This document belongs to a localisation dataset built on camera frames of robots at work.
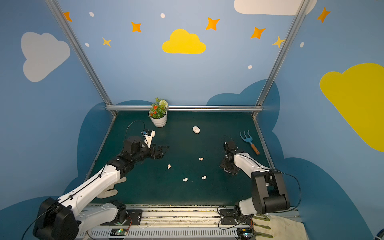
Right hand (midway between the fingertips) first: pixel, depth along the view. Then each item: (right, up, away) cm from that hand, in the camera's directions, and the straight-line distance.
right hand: (228, 165), depth 91 cm
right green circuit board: (+4, -27, -20) cm, 34 cm away
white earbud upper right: (-17, +3, +4) cm, 18 cm away
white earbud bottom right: (-16, -6, -3) cm, 17 cm away
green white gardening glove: (+20, -25, -19) cm, 37 cm away
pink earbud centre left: (-37, -1, +1) cm, 37 cm away
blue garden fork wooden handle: (+19, +15, +16) cm, 29 cm away
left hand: (-38, +14, -11) cm, 42 cm away
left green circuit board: (-58, -27, -21) cm, 67 cm away
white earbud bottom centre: (-27, -7, -5) cm, 28 cm away
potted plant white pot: (-46, +34, +9) cm, 58 cm away
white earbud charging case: (-20, +22, +18) cm, 35 cm away
